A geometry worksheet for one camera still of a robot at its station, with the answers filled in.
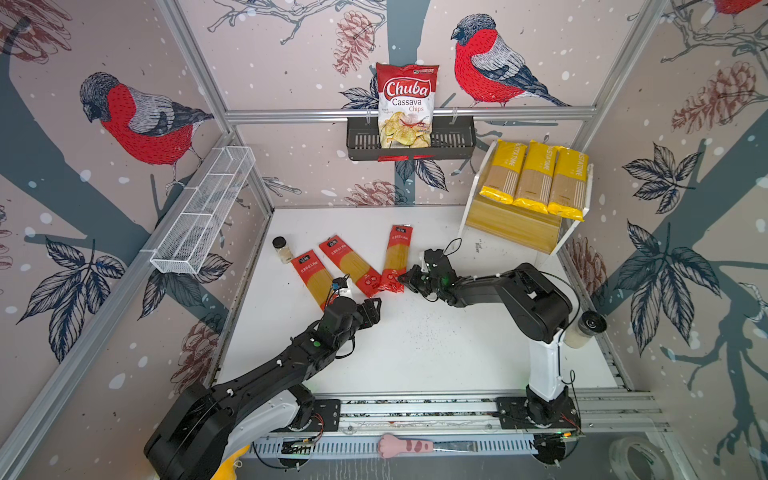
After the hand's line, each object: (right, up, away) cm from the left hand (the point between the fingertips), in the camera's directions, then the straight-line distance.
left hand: (374, 303), depth 82 cm
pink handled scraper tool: (+5, -29, -15) cm, 33 cm away
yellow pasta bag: (+35, +35, -2) cm, 50 cm away
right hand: (+6, +3, +13) cm, 15 cm away
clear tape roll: (+56, -31, -17) cm, 66 cm away
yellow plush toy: (-31, -31, -19) cm, 48 cm away
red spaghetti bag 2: (-5, +5, +16) cm, 17 cm away
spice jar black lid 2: (+58, -4, -4) cm, 59 cm away
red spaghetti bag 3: (+7, +11, +19) cm, 23 cm away
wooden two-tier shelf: (+54, +20, +10) cm, 58 cm away
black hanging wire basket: (+25, +51, +13) cm, 58 cm away
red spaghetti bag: (-21, +5, +17) cm, 28 cm away
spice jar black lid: (-32, +14, +16) cm, 38 cm away
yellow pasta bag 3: (+53, +34, -3) cm, 63 cm away
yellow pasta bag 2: (+45, +36, -1) cm, 58 cm away
